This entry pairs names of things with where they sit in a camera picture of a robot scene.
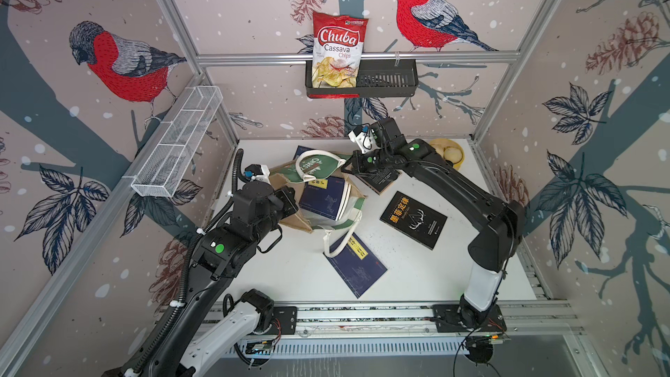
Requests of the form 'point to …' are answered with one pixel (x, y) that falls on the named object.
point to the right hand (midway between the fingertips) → (339, 169)
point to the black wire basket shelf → (376, 78)
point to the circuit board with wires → (261, 347)
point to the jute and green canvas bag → (317, 164)
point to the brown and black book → (381, 179)
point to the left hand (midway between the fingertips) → (301, 184)
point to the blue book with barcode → (300, 149)
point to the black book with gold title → (414, 219)
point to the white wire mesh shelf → (182, 133)
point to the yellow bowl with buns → (450, 151)
